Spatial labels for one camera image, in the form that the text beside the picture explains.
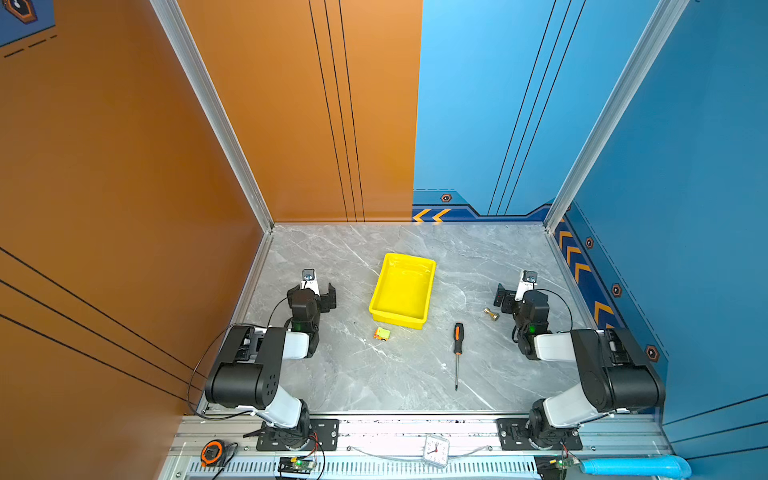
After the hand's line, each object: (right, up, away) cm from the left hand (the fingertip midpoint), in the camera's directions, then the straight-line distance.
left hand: (314, 282), depth 94 cm
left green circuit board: (+2, -41, -23) cm, 47 cm away
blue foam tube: (+86, -38, -28) cm, 98 cm away
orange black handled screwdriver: (+44, -19, -7) cm, 49 cm away
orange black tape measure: (-17, -37, -25) cm, 48 cm away
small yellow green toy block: (+22, -15, -5) cm, 27 cm away
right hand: (+63, -1, 0) cm, 63 cm away
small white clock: (+35, -37, -24) cm, 57 cm away
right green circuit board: (+64, -42, -23) cm, 80 cm away
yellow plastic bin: (+28, -4, +5) cm, 29 cm away
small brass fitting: (+57, -10, -2) cm, 58 cm away
